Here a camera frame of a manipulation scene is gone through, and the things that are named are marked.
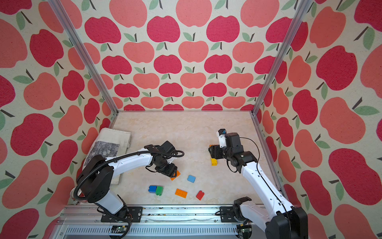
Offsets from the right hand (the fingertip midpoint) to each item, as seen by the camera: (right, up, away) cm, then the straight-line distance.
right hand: (216, 151), depth 81 cm
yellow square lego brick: (0, -9, +10) cm, 13 cm away
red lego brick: (-9, -24, -1) cm, 25 cm away
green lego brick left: (-31, -22, 0) cm, 38 cm away
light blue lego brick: (-14, -18, +6) cm, 23 cm away
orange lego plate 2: (-21, -14, +3) cm, 26 cm away
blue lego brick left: (-36, -22, +1) cm, 42 cm away
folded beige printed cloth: (-66, +2, +13) cm, 68 cm away
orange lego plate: (0, 0, +19) cm, 19 cm away
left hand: (-24, -15, +2) cm, 29 cm away
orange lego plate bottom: (-19, -23, 0) cm, 30 cm away
